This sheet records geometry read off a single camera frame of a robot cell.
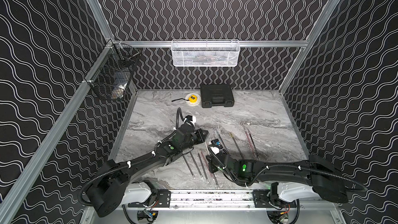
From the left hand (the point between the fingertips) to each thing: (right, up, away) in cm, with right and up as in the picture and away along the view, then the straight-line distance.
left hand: (210, 130), depth 78 cm
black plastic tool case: (+7, +21, +36) cm, 42 cm away
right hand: (-2, -14, +1) cm, 14 cm away
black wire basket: (-58, +31, +14) cm, 67 cm away
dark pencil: (+28, -12, +14) cm, 33 cm away
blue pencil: (+11, -14, +12) cm, 22 cm away
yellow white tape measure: (-11, +17, +35) cm, 40 cm away
